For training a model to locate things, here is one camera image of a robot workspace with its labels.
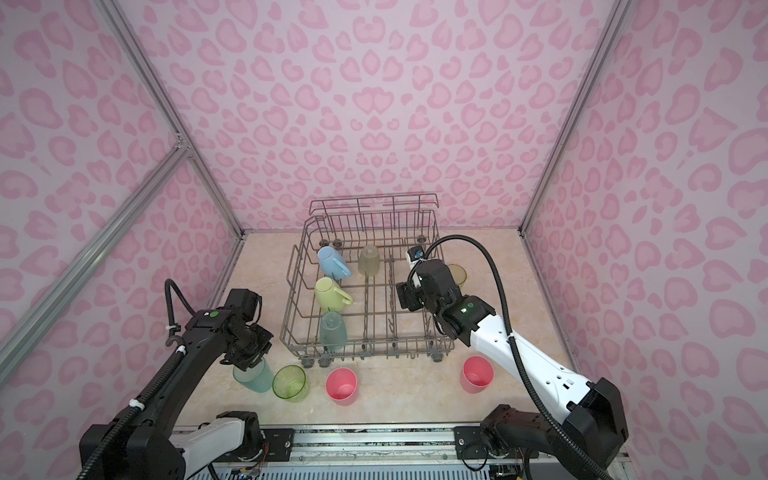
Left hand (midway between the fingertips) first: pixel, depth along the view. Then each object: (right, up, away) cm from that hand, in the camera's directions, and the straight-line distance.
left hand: (270, 345), depth 80 cm
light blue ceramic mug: (+14, +21, +15) cm, 29 cm away
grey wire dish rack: (+15, +15, +22) cm, 31 cm away
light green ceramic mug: (+15, +13, +6) cm, 20 cm away
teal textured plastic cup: (+17, +3, +1) cm, 17 cm away
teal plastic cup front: (0, -6, -6) cm, 9 cm away
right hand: (+38, +18, -3) cm, 42 cm away
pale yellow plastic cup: (+25, +22, +18) cm, 38 cm away
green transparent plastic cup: (+5, -11, +2) cm, 12 cm away
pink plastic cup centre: (+19, -12, +1) cm, 23 cm away
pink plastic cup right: (+57, -9, +3) cm, 57 cm away
